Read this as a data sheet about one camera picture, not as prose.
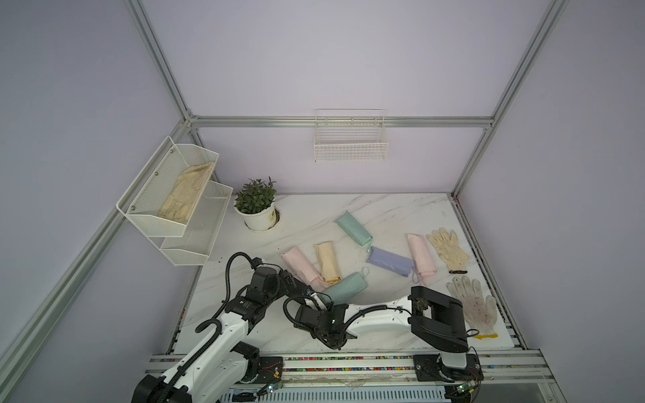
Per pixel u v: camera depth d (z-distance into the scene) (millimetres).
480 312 843
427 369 725
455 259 981
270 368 730
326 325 626
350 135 956
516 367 763
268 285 662
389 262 949
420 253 964
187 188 817
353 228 1071
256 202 933
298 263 951
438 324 457
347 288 888
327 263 951
